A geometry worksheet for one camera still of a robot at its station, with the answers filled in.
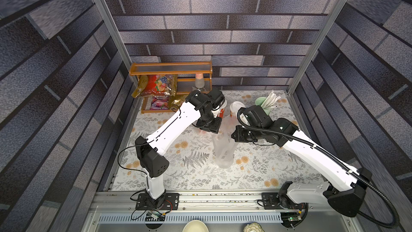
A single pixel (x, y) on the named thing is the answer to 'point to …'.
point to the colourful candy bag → (160, 102)
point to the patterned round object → (254, 226)
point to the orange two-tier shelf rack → (186, 71)
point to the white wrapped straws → (270, 100)
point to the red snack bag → (156, 85)
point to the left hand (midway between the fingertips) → (216, 130)
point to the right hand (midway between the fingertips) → (230, 134)
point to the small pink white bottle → (199, 80)
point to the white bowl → (195, 226)
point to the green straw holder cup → (259, 101)
